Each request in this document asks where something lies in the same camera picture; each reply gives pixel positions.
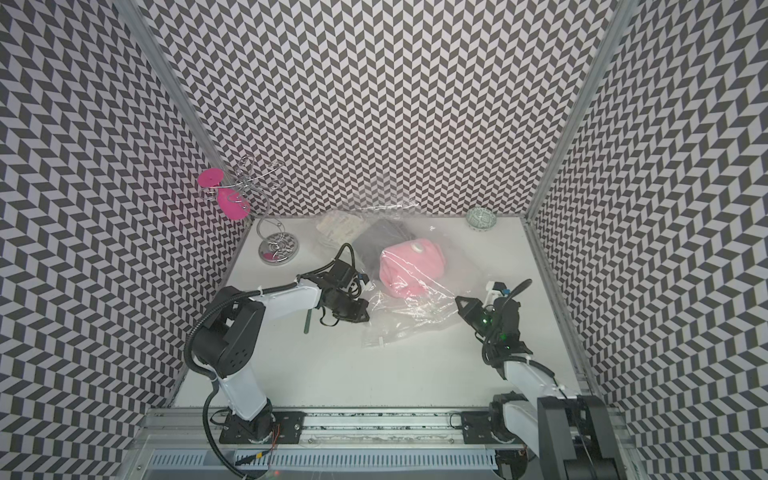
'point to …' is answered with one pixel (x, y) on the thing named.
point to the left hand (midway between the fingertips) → (366, 320)
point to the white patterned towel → (340, 228)
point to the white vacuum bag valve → (417, 247)
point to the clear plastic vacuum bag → (397, 321)
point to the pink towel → (409, 269)
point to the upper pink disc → (210, 177)
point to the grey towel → (374, 238)
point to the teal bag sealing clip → (307, 321)
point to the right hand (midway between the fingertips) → (455, 302)
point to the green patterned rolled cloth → (481, 218)
